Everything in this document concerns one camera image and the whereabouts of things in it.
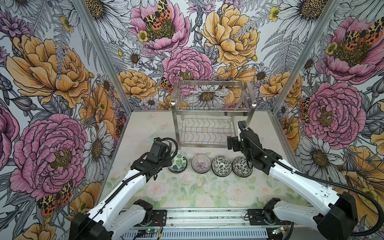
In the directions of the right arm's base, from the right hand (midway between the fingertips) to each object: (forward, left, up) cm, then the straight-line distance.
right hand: (237, 140), depth 80 cm
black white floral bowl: (-6, +7, -18) cm, 20 cm away
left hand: (-7, +38, -9) cm, 40 cm away
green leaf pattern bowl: (-5, +31, -15) cm, 35 cm away
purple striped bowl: (-4, +19, -18) cm, 26 cm away
